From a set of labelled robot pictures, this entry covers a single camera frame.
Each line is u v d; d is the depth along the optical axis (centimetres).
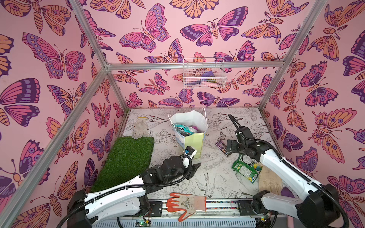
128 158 92
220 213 73
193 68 96
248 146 61
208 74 95
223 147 96
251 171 83
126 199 47
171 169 52
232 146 74
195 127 91
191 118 88
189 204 74
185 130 77
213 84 85
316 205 38
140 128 108
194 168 63
